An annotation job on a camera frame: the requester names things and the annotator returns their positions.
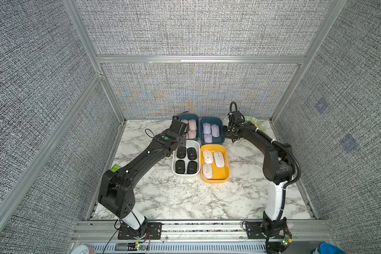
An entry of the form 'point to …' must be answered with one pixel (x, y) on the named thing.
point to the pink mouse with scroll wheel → (192, 124)
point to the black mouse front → (181, 152)
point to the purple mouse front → (215, 130)
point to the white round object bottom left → (81, 249)
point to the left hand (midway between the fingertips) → (180, 135)
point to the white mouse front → (207, 171)
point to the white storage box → (186, 160)
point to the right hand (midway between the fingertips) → (223, 128)
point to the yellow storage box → (219, 175)
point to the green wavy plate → (259, 124)
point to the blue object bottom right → (324, 248)
